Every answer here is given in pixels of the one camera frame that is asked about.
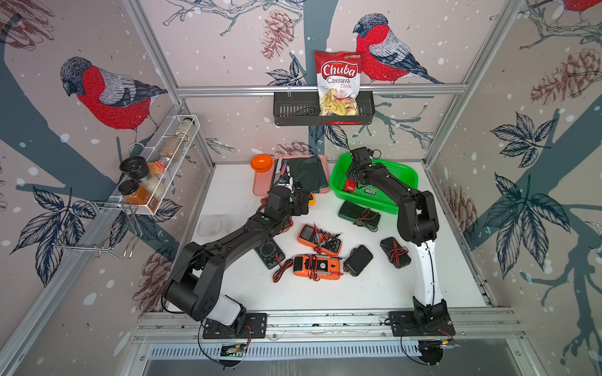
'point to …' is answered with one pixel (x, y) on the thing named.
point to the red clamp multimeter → (349, 186)
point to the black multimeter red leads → (397, 255)
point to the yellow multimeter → (313, 200)
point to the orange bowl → (261, 163)
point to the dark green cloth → (309, 170)
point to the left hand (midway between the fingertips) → (302, 192)
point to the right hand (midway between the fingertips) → (351, 170)
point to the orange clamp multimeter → (317, 266)
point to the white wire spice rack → (162, 159)
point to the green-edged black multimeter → (270, 253)
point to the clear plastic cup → (209, 226)
